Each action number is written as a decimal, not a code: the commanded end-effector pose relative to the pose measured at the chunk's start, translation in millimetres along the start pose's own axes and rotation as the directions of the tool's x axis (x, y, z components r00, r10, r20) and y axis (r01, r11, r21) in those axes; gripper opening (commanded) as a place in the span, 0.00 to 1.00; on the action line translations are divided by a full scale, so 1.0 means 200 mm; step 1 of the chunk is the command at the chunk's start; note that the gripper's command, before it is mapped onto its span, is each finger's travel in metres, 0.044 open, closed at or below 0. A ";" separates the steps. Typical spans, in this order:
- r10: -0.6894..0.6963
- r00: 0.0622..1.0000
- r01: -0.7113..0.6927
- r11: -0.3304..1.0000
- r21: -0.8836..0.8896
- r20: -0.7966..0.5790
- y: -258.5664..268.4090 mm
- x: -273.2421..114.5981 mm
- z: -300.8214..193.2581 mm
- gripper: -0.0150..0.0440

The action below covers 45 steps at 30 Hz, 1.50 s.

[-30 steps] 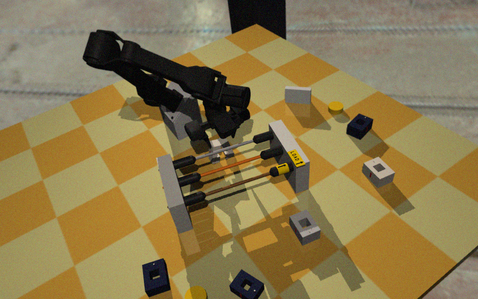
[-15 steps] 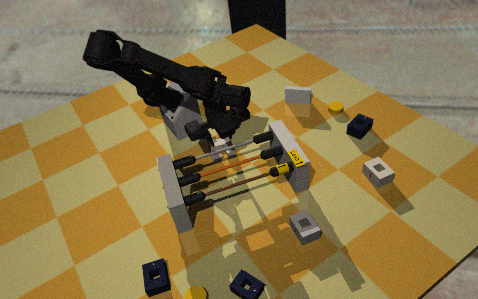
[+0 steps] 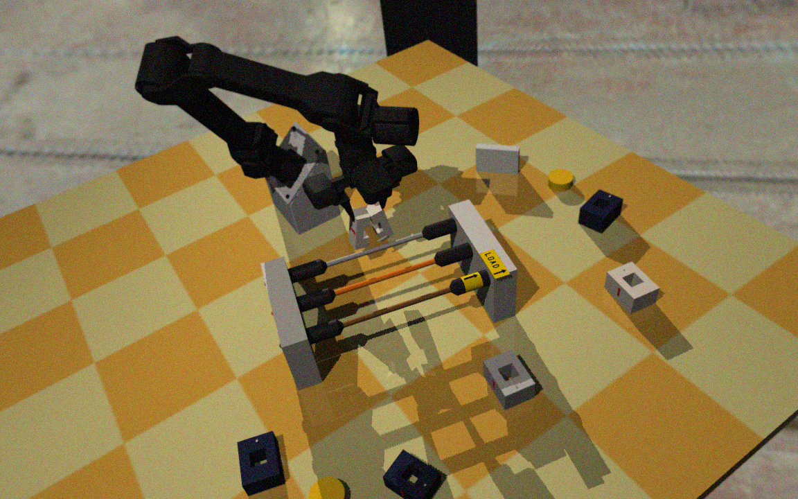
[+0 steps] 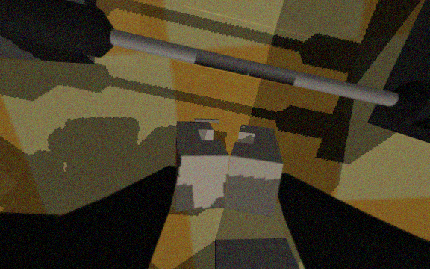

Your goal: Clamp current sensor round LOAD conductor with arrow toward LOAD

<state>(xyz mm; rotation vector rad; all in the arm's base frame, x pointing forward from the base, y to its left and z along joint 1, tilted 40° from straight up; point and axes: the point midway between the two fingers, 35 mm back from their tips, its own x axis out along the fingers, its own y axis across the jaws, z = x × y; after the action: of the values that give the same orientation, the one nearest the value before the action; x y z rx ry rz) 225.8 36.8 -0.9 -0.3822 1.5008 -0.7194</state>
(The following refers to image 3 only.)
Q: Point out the yellow short cylinder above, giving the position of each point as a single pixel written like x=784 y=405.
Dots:
x=327 y=488
x=560 y=180

